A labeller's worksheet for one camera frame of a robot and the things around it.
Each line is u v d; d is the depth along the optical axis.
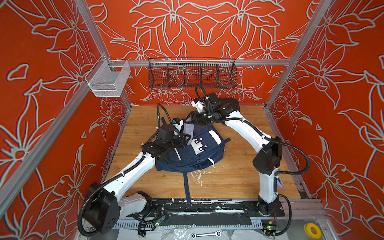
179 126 0.71
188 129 0.77
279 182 0.79
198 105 0.76
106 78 0.93
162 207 0.73
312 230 0.68
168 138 0.60
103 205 0.39
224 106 0.62
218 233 0.67
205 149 0.88
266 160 0.49
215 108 0.64
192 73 0.97
